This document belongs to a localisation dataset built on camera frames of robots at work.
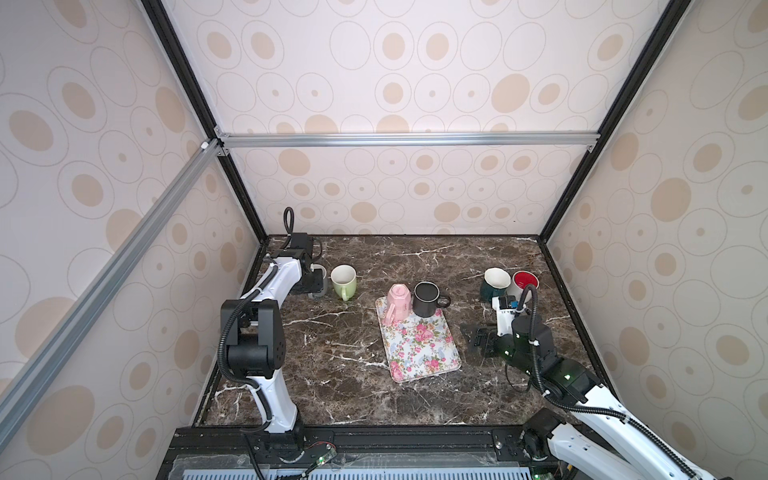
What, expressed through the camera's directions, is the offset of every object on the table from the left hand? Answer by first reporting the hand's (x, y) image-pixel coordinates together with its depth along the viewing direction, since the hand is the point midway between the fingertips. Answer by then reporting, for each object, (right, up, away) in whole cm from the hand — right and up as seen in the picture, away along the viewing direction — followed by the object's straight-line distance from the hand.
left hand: (318, 279), depth 94 cm
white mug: (+66, -1, +6) cm, 67 cm away
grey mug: (-1, +4, +4) cm, 6 cm away
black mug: (+34, -5, -2) cm, 34 cm away
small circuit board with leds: (+9, -41, -23) cm, 47 cm away
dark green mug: (+56, -1, -1) cm, 56 cm away
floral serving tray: (+31, -20, -4) cm, 37 cm away
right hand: (+45, -11, -17) cm, 49 cm away
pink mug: (+25, -7, -4) cm, 27 cm away
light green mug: (+7, 0, +5) cm, 9 cm away
